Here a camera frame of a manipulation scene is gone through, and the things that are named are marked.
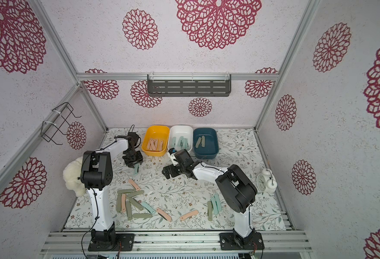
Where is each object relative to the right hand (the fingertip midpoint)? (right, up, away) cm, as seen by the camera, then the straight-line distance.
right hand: (168, 167), depth 92 cm
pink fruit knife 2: (-15, +13, +18) cm, 26 cm away
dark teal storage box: (+24, +14, +21) cm, 35 cm away
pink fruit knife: (-12, +11, +17) cm, 23 cm away
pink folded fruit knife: (-20, -10, +1) cm, 22 cm away
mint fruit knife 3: (+10, +13, +20) cm, 26 cm away
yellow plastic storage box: (-10, +22, +25) cm, 35 cm away
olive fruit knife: (+18, +14, +21) cm, 31 cm away
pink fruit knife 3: (-7, +12, +18) cm, 23 cm away
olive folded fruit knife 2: (-18, -15, -2) cm, 23 cm away
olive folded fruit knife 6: (-11, -23, -10) cm, 28 cm away
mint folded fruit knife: (-10, -20, -7) cm, 23 cm away
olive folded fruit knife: (-24, -13, -1) cm, 27 cm away
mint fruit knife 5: (-20, -1, +8) cm, 22 cm away
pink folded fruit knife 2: (-23, -18, -6) cm, 30 cm away
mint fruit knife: (+1, +15, +21) cm, 26 cm away
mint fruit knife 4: (+8, +13, +18) cm, 24 cm away
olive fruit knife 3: (+23, -22, -8) cm, 32 cm away
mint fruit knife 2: (+5, +14, +21) cm, 26 cm away
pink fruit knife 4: (+1, -24, -10) cm, 26 cm away
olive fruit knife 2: (+22, +15, +21) cm, 34 cm away
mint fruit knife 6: (+27, -18, -6) cm, 33 cm away
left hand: (-20, +1, +9) cm, 22 cm away
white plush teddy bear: (-42, -1, -17) cm, 46 cm away
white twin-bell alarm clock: (+51, -6, -10) cm, 53 cm away
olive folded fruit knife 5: (-19, -21, -8) cm, 30 cm away
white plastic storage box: (+10, +22, +25) cm, 35 cm away
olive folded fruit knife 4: (-17, -18, -6) cm, 26 cm away
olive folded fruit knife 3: (-25, -18, -7) cm, 32 cm away
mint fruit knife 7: (+25, -19, -8) cm, 33 cm away
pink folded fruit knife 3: (+12, -23, -10) cm, 28 cm away
